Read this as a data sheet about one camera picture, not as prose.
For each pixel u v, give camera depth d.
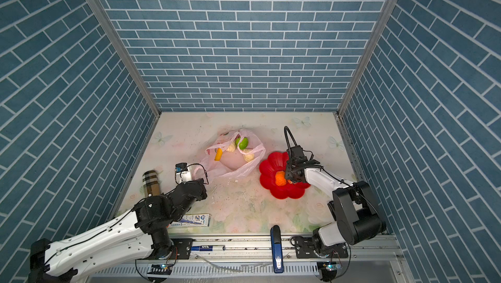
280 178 0.87
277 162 0.98
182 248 0.74
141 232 0.50
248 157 0.95
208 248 0.74
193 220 0.79
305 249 0.73
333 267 0.71
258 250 0.75
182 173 0.64
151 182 0.89
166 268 0.72
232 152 1.02
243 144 1.01
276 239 0.74
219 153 0.99
